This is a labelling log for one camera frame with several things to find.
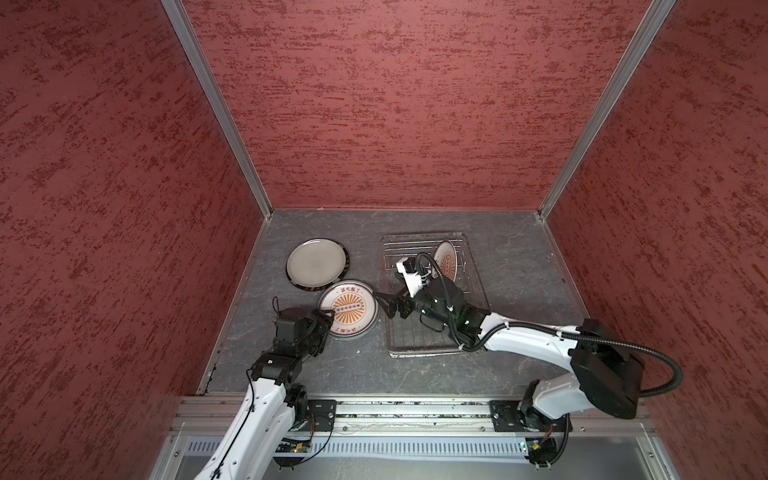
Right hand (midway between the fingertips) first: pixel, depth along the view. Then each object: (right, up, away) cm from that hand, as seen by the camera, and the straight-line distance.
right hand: (383, 291), depth 77 cm
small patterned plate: (+20, +8, +18) cm, 28 cm away
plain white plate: (-25, +5, +27) cm, 37 cm away
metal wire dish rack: (+7, -15, +11) cm, 20 cm away
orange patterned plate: (-9, -8, +15) cm, 19 cm away
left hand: (-14, -11, +7) cm, 19 cm away
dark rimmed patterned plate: (-18, -1, +18) cm, 26 cm away
